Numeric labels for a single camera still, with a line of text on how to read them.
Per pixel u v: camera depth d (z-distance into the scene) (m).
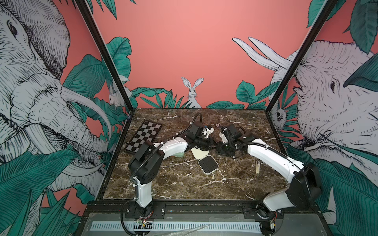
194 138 0.72
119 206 0.75
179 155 0.93
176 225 0.70
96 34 0.78
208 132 0.84
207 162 0.90
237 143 0.59
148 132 1.04
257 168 0.88
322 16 0.72
